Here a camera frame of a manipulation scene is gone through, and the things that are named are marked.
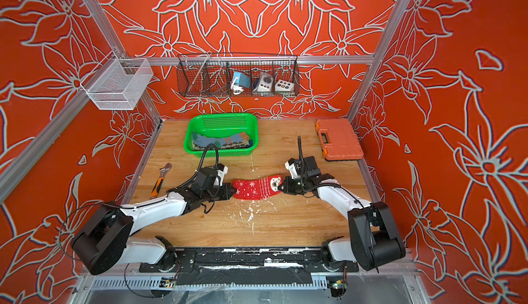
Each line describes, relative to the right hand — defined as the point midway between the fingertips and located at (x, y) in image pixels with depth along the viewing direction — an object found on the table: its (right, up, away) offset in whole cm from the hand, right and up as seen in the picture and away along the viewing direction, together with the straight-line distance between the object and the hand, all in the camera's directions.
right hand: (275, 186), depth 84 cm
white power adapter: (-4, +45, +6) cm, 46 cm away
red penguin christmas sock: (-8, -2, +3) cm, 9 cm away
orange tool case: (+34, +20, +19) cm, 44 cm away
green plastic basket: (-28, +28, +30) cm, 49 cm away
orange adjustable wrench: (-54, 0, +10) cm, 55 cm away
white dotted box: (+5, +45, +10) cm, 46 cm away
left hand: (-16, -1, +1) cm, 16 cm away
